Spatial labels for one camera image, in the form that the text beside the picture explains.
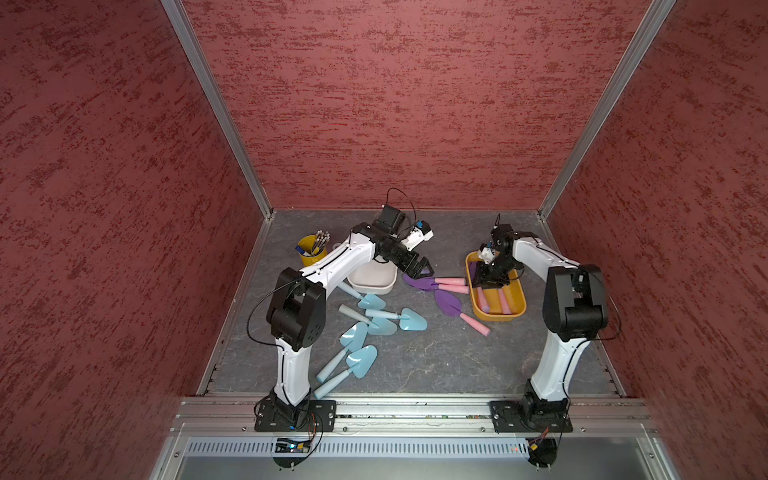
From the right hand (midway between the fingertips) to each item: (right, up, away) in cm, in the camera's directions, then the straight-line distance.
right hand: (479, 287), depth 95 cm
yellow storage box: (+6, -6, 0) cm, 8 cm away
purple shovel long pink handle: (+7, -6, -5) cm, 11 cm away
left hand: (-20, +7, -9) cm, 23 cm away
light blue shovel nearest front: (-37, -19, -13) cm, 44 cm away
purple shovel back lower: (-10, -1, +2) cm, 10 cm away
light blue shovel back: (-36, -5, 0) cm, 36 cm away
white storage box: (-33, +3, +4) cm, 34 cm away
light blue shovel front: (-40, -14, -9) cm, 43 cm away
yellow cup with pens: (-54, +13, 0) cm, 56 cm away
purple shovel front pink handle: (0, -3, -5) cm, 6 cm away
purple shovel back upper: (-16, +1, +4) cm, 17 cm away
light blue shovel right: (-23, -9, -5) cm, 25 cm away
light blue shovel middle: (-33, -11, -5) cm, 36 cm away
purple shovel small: (+7, -5, -2) cm, 9 cm away
